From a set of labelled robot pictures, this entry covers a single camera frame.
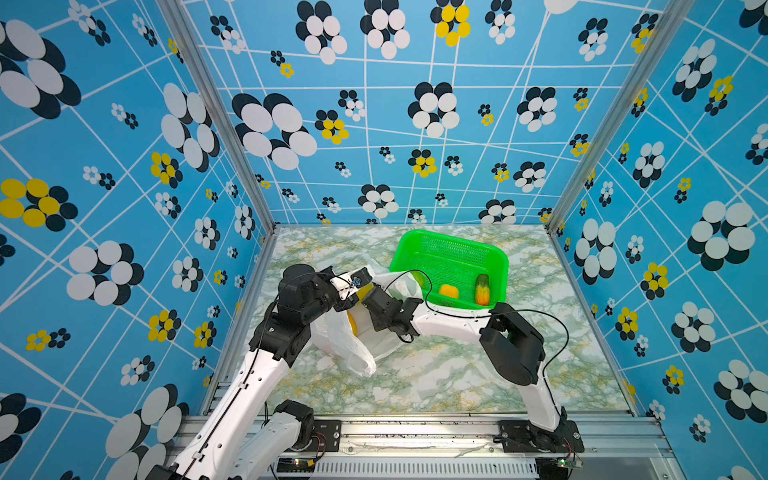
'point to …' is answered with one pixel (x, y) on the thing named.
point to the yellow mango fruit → (363, 291)
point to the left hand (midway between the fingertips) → (357, 265)
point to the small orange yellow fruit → (449, 291)
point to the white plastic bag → (348, 334)
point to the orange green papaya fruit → (482, 290)
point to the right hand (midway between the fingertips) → (381, 311)
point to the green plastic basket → (453, 273)
